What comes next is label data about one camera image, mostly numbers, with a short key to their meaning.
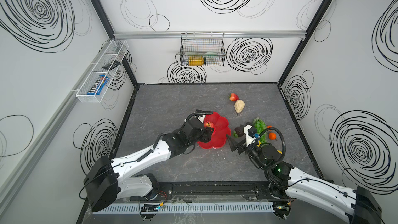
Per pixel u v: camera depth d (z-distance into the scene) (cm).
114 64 80
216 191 75
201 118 69
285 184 57
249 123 97
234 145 65
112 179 41
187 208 96
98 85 67
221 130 93
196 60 88
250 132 61
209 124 77
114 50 91
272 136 89
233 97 108
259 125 91
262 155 56
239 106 102
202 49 99
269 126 96
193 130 56
